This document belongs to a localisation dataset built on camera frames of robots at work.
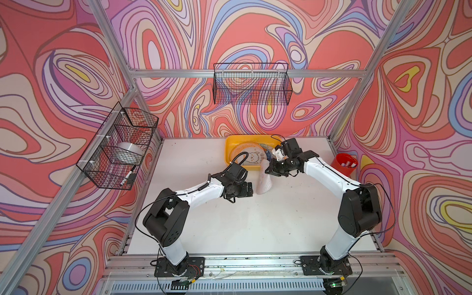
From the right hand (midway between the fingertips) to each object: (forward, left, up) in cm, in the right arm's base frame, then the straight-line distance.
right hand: (266, 175), depth 87 cm
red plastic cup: (+8, -43, -5) cm, 44 cm away
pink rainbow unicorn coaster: (-3, +1, -1) cm, 3 cm away
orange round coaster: (+28, +14, -11) cm, 33 cm away
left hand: (-6, +9, -6) cm, 12 cm away
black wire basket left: (+17, +66, +20) cm, 71 cm away
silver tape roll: (-1, +56, +21) cm, 60 cm away
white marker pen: (-7, +58, +14) cm, 60 cm away
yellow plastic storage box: (+7, -1, +17) cm, 18 cm away
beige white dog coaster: (+21, +3, -9) cm, 23 cm away
